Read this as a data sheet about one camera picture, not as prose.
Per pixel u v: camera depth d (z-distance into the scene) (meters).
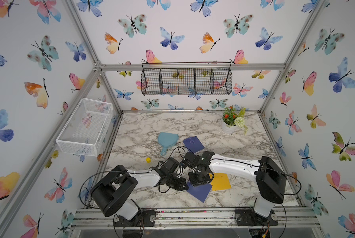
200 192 0.83
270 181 0.45
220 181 0.87
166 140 1.05
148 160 0.93
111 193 0.44
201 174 0.68
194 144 1.02
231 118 0.98
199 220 0.74
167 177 0.70
